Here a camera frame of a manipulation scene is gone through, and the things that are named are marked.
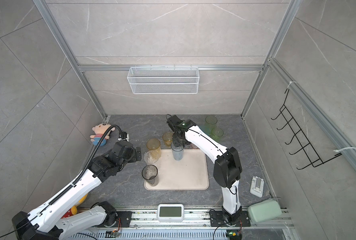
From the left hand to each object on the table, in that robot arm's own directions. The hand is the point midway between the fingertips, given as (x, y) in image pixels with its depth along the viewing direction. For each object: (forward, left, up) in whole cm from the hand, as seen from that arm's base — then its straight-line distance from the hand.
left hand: (131, 147), depth 76 cm
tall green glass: (+23, -47, -9) cm, 53 cm away
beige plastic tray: (-6, -32, -23) cm, 40 cm away
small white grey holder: (-17, -69, -19) cm, 73 cm away
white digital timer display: (-28, -19, -17) cm, 38 cm away
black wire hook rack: (-16, -80, +11) cm, 83 cm away
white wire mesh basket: (+47, -15, +9) cm, 51 cm away
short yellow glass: (+21, -17, -22) cm, 35 cm away
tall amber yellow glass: (+7, -10, -11) cm, 16 cm away
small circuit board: (-35, +8, -21) cm, 42 cm away
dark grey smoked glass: (-9, -8, -14) cm, 18 cm away
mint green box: (-29, -67, -19) cm, 76 cm away
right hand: (+8, -26, -7) cm, 28 cm away
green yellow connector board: (-38, -50, -21) cm, 66 cm away
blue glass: (+2, -24, -9) cm, 26 cm away
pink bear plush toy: (+24, +30, -14) cm, 40 cm away
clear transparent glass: (0, -9, -11) cm, 14 cm away
